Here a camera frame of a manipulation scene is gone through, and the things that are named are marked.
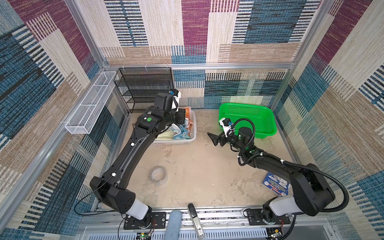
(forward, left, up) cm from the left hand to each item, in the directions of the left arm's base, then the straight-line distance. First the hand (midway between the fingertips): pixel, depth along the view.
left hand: (185, 110), depth 73 cm
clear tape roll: (-18, +16, -34) cm, 42 cm away
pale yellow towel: (+5, +14, -27) cm, 31 cm away
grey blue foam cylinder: (-43, +6, -32) cm, 54 cm away
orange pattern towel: (+22, 0, -27) cm, 35 cm away
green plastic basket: (+21, -53, -28) cm, 64 cm away
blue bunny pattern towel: (+4, +3, -22) cm, 23 cm away
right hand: (-1, -15, -14) cm, 21 cm away
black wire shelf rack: (+39, +33, -14) cm, 53 cm away
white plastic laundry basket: (+1, +2, -29) cm, 29 cm away
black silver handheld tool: (-42, -5, -31) cm, 52 cm away
